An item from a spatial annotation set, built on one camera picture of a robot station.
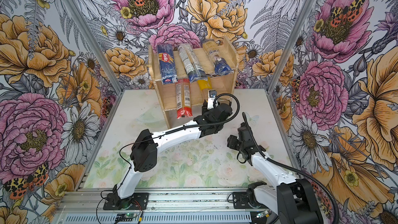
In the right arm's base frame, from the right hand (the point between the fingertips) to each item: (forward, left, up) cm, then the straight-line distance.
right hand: (232, 144), depth 88 cm
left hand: (+15, +13, +19) cm, 27 cm away
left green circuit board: (-31, +52, -4) cm, 61 cm away
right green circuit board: (-32, -11, -5) cm, 34 cm away
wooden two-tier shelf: (+30, +3, +17) cm, 35 cm away
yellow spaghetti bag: (+27, +14, +21) cm, 37 cm away
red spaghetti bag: (+17, +26, +21) cm, 38 cm away
